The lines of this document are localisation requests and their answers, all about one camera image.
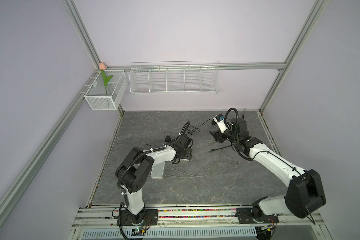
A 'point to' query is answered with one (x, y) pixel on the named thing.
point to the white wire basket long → (198, 77)
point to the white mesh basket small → (107, 90)
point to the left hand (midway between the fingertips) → (187, 154)
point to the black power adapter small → (194, 128)
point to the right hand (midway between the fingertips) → (216, 128)
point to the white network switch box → (184, 159)
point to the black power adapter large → (167, 139)
